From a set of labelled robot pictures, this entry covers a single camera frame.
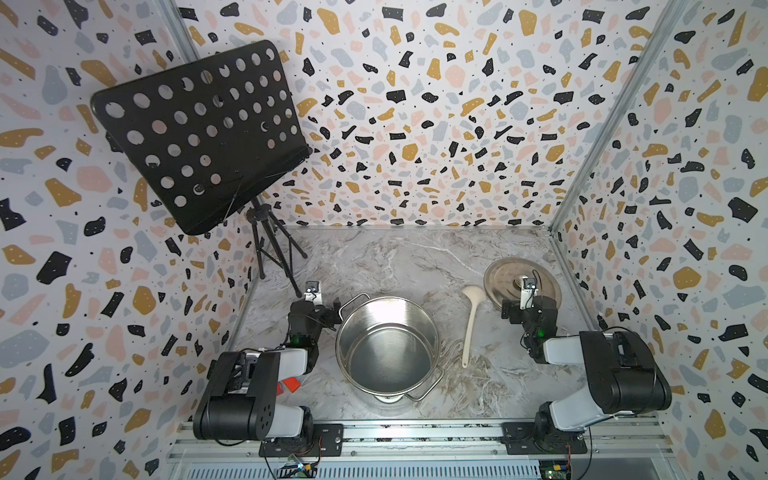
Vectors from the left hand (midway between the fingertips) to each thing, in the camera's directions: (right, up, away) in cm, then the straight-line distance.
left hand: (324, 298), depth 92 cm
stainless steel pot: (+20, -15, -1) cm, 25 cm away
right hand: (+63, 0, +3) cm, 63 cm away
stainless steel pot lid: (+59, +5, +11) cm, 60 cm away
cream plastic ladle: (+49, 0, +8) cm, 50 cm away
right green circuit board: (+61, -38, -20) cm, 74 cm away
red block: (-6, -22, -9) cm, 25 cm away
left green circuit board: (0, -38, -21) cm, 43 cm away
